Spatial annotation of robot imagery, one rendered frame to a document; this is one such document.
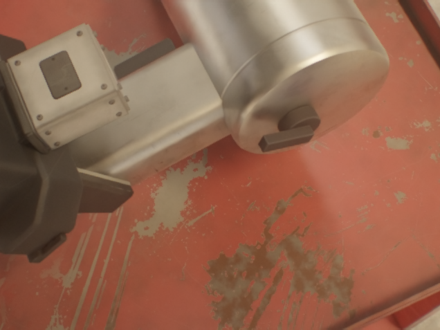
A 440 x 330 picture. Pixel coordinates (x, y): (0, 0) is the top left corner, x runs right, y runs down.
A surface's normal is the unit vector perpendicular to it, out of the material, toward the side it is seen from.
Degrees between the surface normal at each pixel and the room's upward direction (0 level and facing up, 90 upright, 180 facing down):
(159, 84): 13
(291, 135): 24
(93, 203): 84
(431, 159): 0
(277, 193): 0
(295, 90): 84
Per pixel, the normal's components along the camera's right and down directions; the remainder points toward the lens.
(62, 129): 0.41, 0.82
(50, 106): -0.15, -0.38
